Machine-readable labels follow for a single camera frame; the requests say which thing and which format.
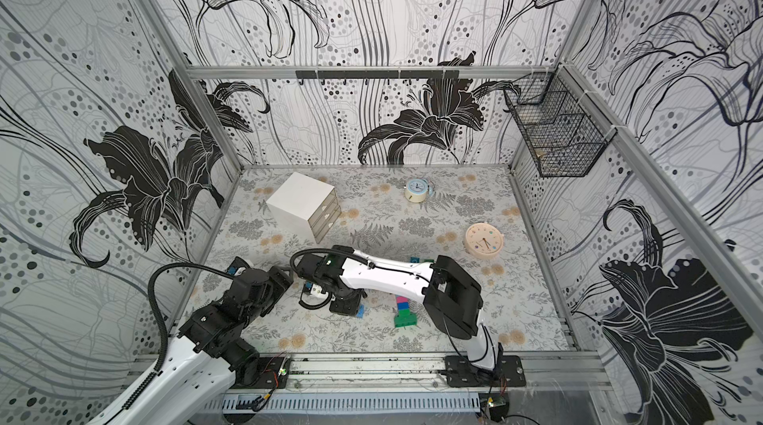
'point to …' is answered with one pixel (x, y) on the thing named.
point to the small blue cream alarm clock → (417, 190)
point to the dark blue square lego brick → (402, 306)
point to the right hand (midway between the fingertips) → (355, 298)
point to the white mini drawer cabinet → (305, 205)
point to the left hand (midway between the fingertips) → (293, 283)
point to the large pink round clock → (484, 240)
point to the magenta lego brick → (401, 299)
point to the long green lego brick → (404, 318)
